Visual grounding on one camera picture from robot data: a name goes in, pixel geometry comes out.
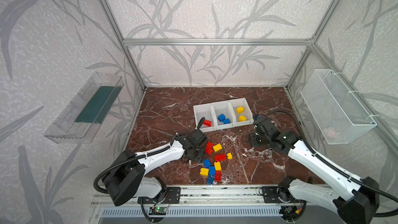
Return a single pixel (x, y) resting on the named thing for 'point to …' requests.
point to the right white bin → (241, 102)
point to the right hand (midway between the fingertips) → (252, 132)
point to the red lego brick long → (207, 123)
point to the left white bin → (206, 111)
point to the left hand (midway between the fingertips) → (200, 152)
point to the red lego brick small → (209, 145)
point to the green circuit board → (157, 211)
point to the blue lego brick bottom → (210, 180)
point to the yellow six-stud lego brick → (217, 148)
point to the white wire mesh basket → (340, 116)
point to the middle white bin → (223, 108)
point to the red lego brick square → (208, 150)
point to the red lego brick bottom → (217, 175)
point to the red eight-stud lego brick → (220, 157)
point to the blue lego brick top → (221, 117)
